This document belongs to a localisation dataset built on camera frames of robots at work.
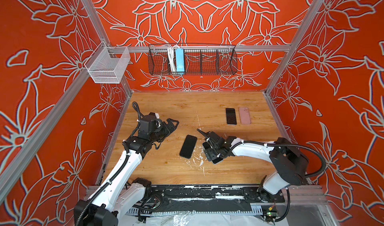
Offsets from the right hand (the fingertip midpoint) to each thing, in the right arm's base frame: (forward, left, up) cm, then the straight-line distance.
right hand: (209, 152), depth 88 cm
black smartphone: (+4, +13, 0) cm, 13 cm away
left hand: (+6, +19, +21) cm, 29 cm away
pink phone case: (+28, -29, -2) cm, 40 cm away
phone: (+27, -19, -2) cm, 33 cm away
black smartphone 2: (-5, -4, +1) cm, 7 cm away
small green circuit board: (-30, -26, -1) cm, 40 cm away
